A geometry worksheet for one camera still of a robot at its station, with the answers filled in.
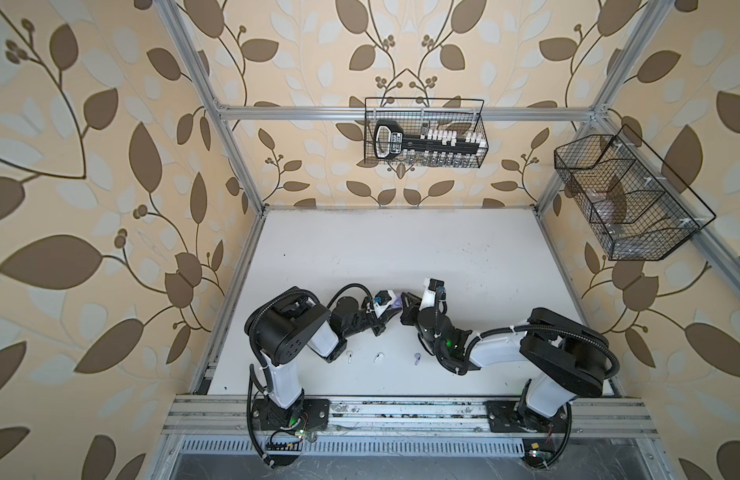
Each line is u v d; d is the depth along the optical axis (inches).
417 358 33.0
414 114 35.7
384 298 29.7
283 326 19.8
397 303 34.0
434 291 29.5
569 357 17.7
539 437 28.9
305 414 29.0
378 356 33.1
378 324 30.6
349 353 33.2
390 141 32.9
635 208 28.8
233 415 29.7
